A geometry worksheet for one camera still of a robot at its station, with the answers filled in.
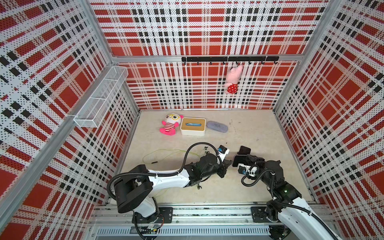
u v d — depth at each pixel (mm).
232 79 932
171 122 1063
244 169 681
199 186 830
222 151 672
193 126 1053
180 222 734
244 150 955
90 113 691
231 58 888
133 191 431
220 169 690
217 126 1073
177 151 1001
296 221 571
